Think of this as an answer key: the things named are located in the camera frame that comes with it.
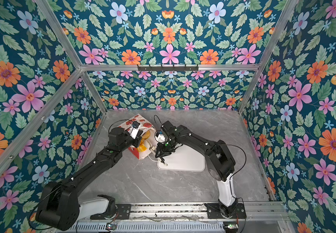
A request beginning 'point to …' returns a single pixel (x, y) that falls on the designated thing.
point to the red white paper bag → (149, 141)
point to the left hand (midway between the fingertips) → (142, 127)
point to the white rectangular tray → (186, 158)
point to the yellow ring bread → (145, 135)
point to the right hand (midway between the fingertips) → (157, 154)
